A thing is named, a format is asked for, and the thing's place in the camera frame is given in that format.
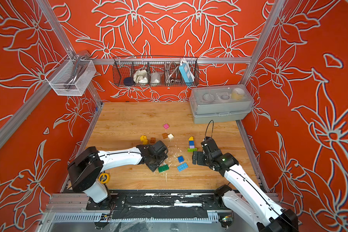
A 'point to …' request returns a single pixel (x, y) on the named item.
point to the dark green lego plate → (163, 168)
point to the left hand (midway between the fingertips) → (166, 160)
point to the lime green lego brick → (191, 150)
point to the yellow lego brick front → (145, 141)
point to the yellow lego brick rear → (143, 137)
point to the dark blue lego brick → (181, 159)
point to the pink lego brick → (166, 126)
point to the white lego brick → (170, 136)
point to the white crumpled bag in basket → (140, 76)
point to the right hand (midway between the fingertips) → (196, 157)
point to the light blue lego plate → (182, 167)
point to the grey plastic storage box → (220, 103)
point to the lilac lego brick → (192, 146)
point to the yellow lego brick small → (191, 138)
